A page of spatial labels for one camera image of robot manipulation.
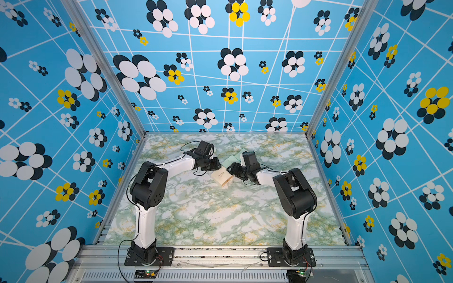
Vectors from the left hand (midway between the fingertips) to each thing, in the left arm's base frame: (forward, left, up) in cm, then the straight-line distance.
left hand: (222, 165), depth 100 cm
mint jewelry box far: (+1, -9, +8) cm, 12 cm away
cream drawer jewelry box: (-6, 0, -1) cm, 7 cm away
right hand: (-3, -6, 0) cm, 7 cm away
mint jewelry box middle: (+4, -5, 0) cm, 6 cm away
